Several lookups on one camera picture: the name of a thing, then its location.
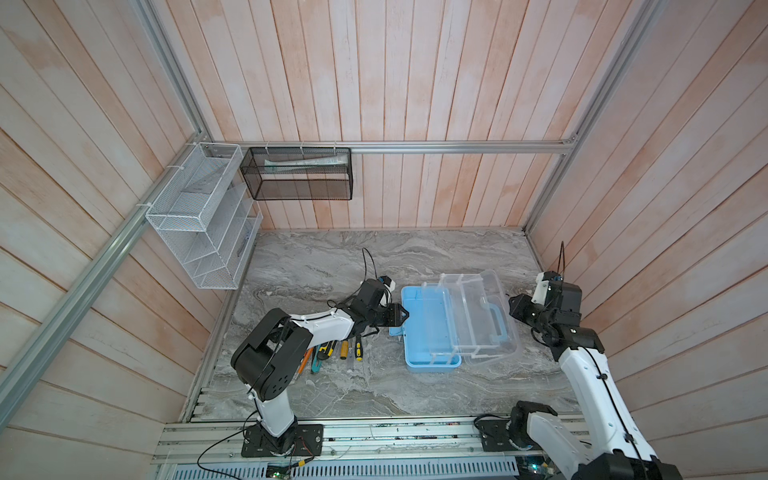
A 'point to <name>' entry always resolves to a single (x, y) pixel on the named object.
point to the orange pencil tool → (307, 357)
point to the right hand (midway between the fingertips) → (514, 298)
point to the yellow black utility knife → (326, 349)
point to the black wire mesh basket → (299, 173)
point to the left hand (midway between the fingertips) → (403, 320)
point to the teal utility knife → (316, 364)
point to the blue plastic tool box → (457, 319)
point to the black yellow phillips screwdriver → (358, 348)
